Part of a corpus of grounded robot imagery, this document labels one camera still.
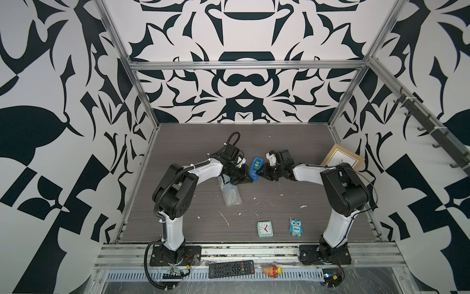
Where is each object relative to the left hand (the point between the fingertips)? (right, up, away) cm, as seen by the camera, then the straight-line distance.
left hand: (253, 178), depth 89 cm
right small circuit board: (+29, -35, -18) cm, 49 cm away
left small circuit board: (-30, -31, -21) cm, 48 cm away
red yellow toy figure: (+6, -31, -21) cm, 37 cm away
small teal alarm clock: (+4, -20, -10) cm, 23 cm away
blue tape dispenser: (+3, +6, +7) cm, 10 cm away
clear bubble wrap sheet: (-11, -6, -3) cm, 13 cm away
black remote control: (-12, -31, -19) cm, 38 cm away
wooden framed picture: (+42, +11, 0) cm, 43 cm away
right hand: (+3, +3, +7) cm, 8 cm away
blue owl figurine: (+18, -20, -9) cm, 28 cm away
